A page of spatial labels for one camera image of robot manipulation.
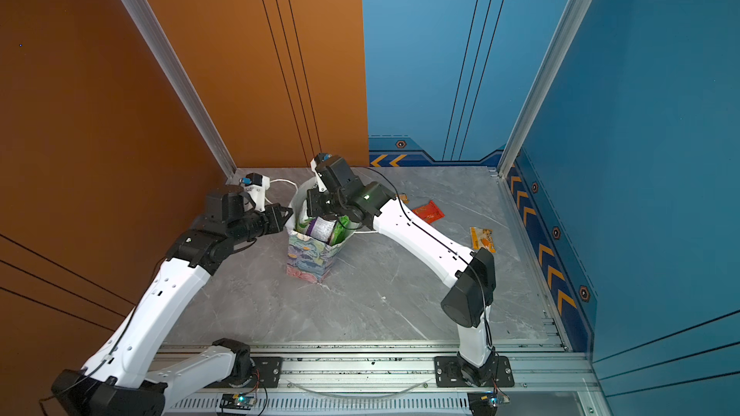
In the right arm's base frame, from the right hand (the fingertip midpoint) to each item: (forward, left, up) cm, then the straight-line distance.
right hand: (305, 201), depth 73 cm
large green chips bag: (0, -8, -13) cm, 15 cm away
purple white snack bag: (-2, -3, -9) cm, 10 cm away
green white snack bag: (-4, 0, -3) cm, 5 cm away
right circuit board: (-40, -44, -31) cm, 67 cm away
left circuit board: (-39, +17, -30) cm, 53 cm away
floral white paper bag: (-10, -2, -4) cm, 11 cm away
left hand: (-1, +3, -1) cm, 3 cm away
